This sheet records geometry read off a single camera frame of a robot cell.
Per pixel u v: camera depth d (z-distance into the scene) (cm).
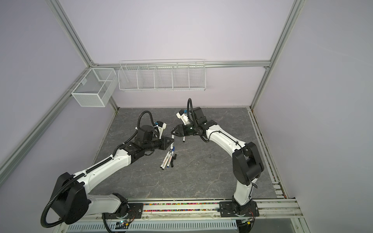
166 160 91
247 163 47
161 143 72
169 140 80
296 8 70
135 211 74
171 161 91
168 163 89
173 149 96
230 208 74
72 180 42
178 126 75
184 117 77
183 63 94
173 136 81
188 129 74
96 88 96
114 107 121
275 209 76
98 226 71
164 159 91
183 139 102
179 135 75
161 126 74
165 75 101
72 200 40
